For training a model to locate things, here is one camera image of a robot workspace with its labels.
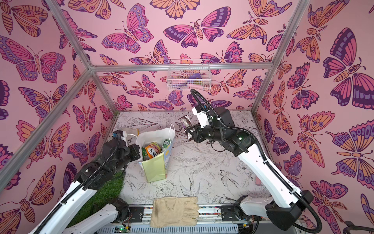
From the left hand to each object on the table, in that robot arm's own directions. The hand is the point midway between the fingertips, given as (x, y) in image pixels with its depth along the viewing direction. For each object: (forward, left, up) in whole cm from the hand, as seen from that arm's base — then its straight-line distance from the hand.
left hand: (141, 144), depth 70 cm
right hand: (+3, -23, +10) cm, 25 cm away
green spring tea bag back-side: (+6, -10, -8) cm, 15 cm away
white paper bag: (-7, -6, -11) cm, 14 cm away
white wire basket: (+51, -20, +6) cm, 55 cm away
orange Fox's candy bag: (+3, -3, -10) cm, 11 cm away
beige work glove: (-24, -16, -26) cm, 39 cm away
